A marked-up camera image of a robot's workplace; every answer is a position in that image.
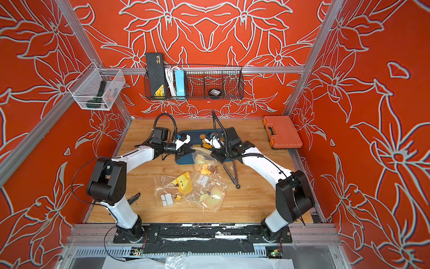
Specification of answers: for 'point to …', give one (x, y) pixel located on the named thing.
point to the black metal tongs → (235, 180)
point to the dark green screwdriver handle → (97, 102)
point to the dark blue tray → (197, 138)
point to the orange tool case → (281, 132)
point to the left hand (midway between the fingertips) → (194, 148)
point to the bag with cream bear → (204, 162)
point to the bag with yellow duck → (170, 190)
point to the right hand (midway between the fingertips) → (210, 150)
